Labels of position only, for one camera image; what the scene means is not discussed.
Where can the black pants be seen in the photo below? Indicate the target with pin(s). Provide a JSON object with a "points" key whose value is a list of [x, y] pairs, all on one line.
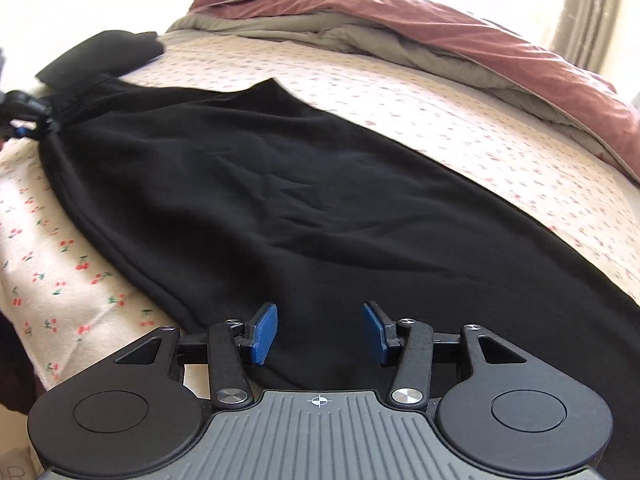
{"points": [[280, 200]]}

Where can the pink and grey duvet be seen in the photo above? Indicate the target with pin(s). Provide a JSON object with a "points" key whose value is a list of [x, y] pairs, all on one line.
{"points": [[475, 55]]}

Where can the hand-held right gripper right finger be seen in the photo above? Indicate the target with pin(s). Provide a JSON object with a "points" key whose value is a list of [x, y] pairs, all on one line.
{"points": [[377, 334]]}

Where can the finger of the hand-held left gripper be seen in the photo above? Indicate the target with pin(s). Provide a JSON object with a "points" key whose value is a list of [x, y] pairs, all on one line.
{"points": [[25, 110]]}

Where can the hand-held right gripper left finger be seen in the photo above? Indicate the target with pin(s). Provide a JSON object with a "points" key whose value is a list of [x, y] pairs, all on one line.
{"points": [[262, 334]]}

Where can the cherry print bed sheet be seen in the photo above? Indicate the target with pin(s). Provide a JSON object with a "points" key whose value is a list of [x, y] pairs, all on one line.
{"points": [[450, 125]]}

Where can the grey curtain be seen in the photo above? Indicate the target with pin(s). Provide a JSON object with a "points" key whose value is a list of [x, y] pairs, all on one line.
{"points": [[590, 10]]}

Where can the folded black garment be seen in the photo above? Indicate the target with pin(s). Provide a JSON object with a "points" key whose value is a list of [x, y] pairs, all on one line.
{"points": [[100, 57]]}

